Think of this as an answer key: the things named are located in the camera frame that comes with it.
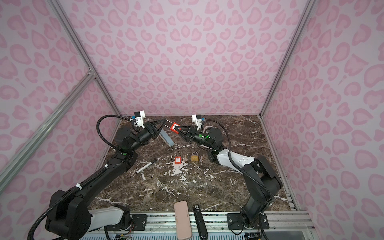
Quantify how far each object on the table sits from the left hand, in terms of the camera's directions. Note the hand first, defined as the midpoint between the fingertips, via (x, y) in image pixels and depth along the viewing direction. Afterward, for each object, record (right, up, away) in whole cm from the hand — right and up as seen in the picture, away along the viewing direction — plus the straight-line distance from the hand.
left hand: (166, 118), depth 69 cm
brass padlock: (+12, -22, +26) cm, 37 cm away
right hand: (+5, -5, 0) cm, 7 cm away
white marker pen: (-18, -28, +24) cm, 41 cm away
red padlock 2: (+2, -24, +25) cm, 35 cm away
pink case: (+7, -50, +3) cm, 51 cm away
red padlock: (+3, -3, +2) cm, 4 cm away
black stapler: (+16, -49, +3) cm, 52 cm away
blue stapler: (-7, -11, +32) cm, 34 cm away
